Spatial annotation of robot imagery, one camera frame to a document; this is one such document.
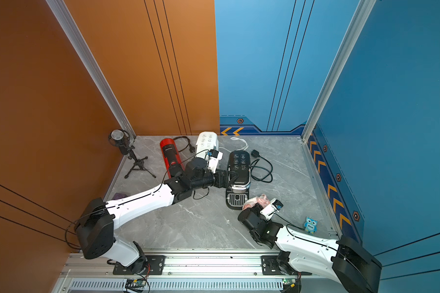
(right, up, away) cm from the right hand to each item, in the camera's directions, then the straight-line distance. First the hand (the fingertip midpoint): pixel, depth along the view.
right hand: (252, 205), depth 85 cm
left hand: (-10, +17, -9) cm, 21 cm away
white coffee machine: (-22, +31, +1) cm, 38 cm away
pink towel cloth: (+4, +4, -4) cm, 7 cm away
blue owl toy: (+26, -8, -3) cm, 28 cm away
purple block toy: (-65, +4, +3) cm, 65 cm away
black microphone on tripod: (-64, +32, +2) cm, 71 cm away
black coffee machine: (-7, +8, -7) cm, 13 cm away
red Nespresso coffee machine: (-39, +25, +2) cm, 47 cm away
